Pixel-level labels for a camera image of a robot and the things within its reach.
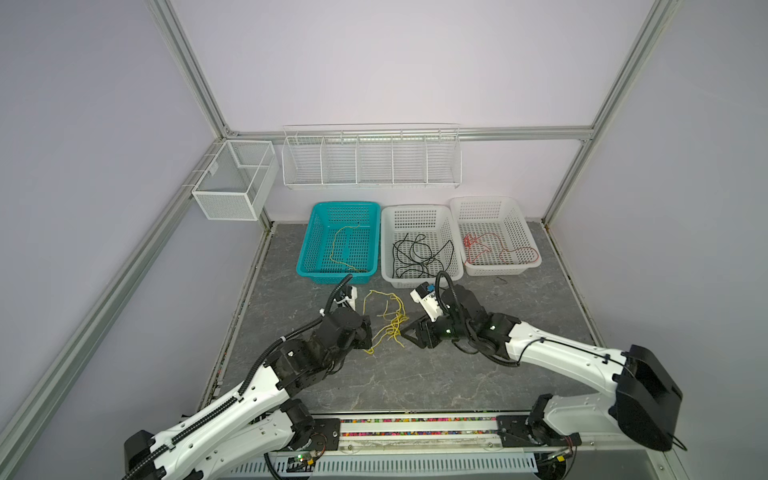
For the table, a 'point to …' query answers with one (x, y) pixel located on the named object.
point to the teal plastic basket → (342, 238)
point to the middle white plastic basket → (435, 221)
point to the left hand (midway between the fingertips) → (369, 323)
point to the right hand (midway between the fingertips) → (407, 331)
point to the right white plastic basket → (494, 236)
